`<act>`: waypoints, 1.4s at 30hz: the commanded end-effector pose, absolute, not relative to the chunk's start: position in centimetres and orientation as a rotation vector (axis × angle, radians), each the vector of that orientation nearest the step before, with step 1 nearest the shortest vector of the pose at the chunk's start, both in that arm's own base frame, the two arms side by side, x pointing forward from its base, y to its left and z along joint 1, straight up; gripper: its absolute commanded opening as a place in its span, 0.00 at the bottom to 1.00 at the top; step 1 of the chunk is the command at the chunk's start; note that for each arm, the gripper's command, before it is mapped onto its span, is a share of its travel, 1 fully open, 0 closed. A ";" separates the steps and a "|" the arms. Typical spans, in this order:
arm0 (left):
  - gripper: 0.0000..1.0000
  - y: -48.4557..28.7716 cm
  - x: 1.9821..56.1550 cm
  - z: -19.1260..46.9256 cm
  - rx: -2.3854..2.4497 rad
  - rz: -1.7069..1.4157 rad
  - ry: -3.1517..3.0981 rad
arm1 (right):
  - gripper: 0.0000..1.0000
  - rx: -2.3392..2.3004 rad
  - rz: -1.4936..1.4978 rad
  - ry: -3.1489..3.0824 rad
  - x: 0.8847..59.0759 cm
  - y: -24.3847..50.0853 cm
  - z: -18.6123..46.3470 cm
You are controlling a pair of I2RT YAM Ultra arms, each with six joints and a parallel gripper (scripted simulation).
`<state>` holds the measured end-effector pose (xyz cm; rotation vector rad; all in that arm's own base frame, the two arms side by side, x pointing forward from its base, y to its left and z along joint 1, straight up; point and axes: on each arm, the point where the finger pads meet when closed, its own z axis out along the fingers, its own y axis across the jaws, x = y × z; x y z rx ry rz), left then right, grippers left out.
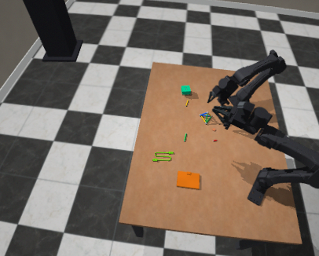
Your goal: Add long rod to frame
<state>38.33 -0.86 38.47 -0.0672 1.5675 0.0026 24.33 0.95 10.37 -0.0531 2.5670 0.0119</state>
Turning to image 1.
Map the green cube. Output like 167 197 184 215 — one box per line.
181 86 191 95

